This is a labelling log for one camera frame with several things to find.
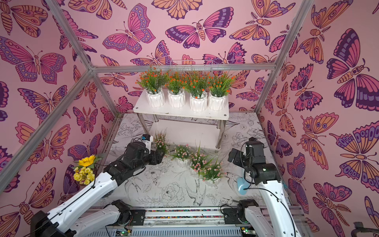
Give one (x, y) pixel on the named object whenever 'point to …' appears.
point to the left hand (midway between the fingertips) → (162, 150)
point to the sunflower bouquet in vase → (84, 173)
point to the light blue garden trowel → (242, 184)
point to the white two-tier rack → (183, 124)
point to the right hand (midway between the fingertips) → (238, 155)
